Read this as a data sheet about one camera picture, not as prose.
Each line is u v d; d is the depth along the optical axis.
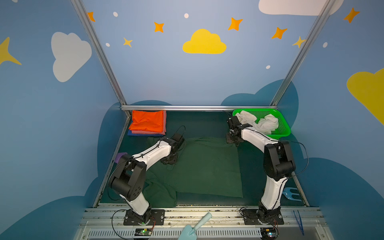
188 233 0.69
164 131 1.06
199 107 1.12
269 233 0.71
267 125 1.11
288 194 0.81
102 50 0.84
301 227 0.72
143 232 0.72
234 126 0.78
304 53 0.85
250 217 0.74
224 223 0.74
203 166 0.93
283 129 1.05
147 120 1.08
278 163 0.52
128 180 0.45
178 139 0.74
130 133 1.04
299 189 0.89
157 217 0.75
